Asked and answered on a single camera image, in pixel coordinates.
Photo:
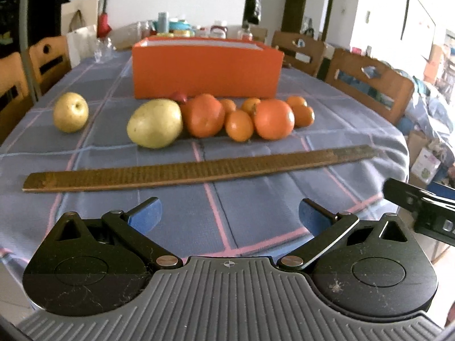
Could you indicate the white cardboard box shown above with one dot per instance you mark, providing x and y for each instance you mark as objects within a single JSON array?
[{"x": 426, "y": 166}]

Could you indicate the wooden chair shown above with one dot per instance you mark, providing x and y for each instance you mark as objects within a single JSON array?
[
  {"x": 15, "y": 96},
  {"x": 50, "y": 61},
  {"x": 301, "y": 51},
  {"x": 372, "y": 83}
]

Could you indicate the wooden chair near left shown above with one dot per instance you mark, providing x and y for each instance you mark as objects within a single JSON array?
[{"x": 15, "y": 96}]

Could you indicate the small yellow apple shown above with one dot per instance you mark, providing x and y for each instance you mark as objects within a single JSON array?
[{"x": 70, "y": 112}]

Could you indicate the large orange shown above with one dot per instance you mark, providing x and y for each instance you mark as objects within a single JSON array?
[
  {"x": 203, "y": 116},
  {"x": 273, "y": 119}
]

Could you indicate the small tangerine back right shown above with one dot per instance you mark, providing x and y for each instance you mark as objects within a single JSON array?
[{"x": 296, "y": 100}]

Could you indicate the long brown wooden ruler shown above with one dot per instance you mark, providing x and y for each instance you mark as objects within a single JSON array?
[{"x": 173, "y": 174}]

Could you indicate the dark red fruit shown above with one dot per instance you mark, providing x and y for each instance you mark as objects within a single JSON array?
[{"x": 179, "y": 97}]

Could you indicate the wooden chair far left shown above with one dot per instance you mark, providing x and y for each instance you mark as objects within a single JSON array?
[{"x": 50, "y": 61}]

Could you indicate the blue plaid tablecloth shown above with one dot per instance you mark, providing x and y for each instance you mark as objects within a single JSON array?
[{"x": 256, "y": 216}]

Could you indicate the wooden chair far right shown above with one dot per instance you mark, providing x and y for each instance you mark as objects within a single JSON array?
[{"x": 301, "y": 51}]

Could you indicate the small tangerine front centre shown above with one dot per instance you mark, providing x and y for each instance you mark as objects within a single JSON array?
[{"x": 239, "y": 126}]

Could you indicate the large orange right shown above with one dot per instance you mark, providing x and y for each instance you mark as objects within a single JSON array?
[{"x": 273, "y": 119}]

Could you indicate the wooden chair near right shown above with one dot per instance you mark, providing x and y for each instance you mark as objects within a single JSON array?
[{"x": 372, "y": 83}]

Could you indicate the small tangerine behind left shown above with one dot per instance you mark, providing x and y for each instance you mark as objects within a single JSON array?
[{"x": 228, "y": 105}]

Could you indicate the white paper bag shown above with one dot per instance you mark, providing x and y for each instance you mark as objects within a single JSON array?
[{"x": 79, "y": 20}]

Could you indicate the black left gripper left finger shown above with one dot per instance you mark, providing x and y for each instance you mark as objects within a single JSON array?
[{"x": 85, "y": 267}]

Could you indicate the grey curved pole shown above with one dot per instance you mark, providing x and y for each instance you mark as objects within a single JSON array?
[{"x": 33, "y": 86}]

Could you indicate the small tangerine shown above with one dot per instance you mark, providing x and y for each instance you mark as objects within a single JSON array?
[
  {"x": 304, "y": 115},
  {"x": 249, "y": 105},
  {"x": 228, "y": 105},
  {"x": 296, "y": 100},
  {"x": 239, "y": 126}
]

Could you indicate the large yellow-green pear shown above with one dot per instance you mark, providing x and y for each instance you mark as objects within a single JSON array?
[{"x": 155, "y": 124}]

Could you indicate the large orange left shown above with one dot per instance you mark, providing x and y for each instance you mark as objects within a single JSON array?
[{"x": 203, "y": 116}]

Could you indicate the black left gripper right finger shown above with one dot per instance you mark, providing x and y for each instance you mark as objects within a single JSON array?
[{"x": 371, "y": 269}]

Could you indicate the small tangerine far right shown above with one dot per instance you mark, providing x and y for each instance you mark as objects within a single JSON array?
[{"x": 304, "y": 115}]

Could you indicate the orange rectangular box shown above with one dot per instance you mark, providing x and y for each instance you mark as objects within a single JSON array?
[{"x": 226, "y": 68}]

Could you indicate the small tangerine behind centre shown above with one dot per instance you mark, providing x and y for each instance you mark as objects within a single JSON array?
[{"x": 249, "y": 105}]

